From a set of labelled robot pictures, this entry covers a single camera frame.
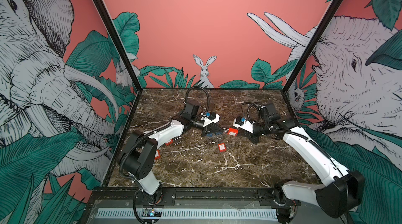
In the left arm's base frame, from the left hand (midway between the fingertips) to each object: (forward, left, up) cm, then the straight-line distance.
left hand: (221, 128), depth 77 cm
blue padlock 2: (-3, +2, 0) cm, 3 cm away
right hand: (-1, -9, 0) cm, 9 cm away
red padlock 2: (-2, -2, -19) cm, 19 cm away
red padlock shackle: (+3, +28, -19) cm, 34 cm away
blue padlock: (+6, +5, -19) cm, 21 cm away
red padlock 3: (-3, -5, +2) cm, 6 cm away
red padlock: (-6, +35, -18) cm, 40 cm away
